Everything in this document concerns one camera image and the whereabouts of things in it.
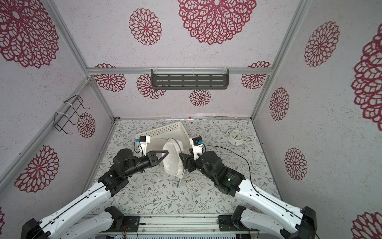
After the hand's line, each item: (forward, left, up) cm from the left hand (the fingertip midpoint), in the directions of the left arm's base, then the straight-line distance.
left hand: (168, 153), depth 69 cm
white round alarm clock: (+26, -42, -24) cm, 55 cm away
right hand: (+1, -9, -1) cm, 9 cm away
